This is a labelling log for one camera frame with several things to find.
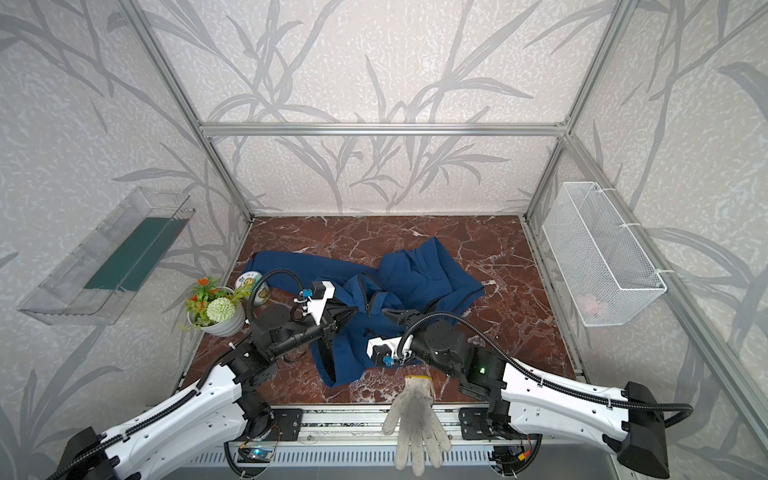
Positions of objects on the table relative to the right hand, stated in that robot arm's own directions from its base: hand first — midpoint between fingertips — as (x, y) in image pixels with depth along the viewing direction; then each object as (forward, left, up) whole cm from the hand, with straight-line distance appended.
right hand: (386, 307), depth 69 cm
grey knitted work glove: (-22, -8, -22) cm, 32 cm away
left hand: (+2, +7, -2) cm, 7 cm away
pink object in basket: (+2, -50, -3) cm, 50 cm away
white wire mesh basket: (+3, -46, +11) cm, 47 cm away
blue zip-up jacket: (+17, -9, -17) cm, 26 cm away
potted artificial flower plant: (+3, +45, -8) cm, 46 cm away
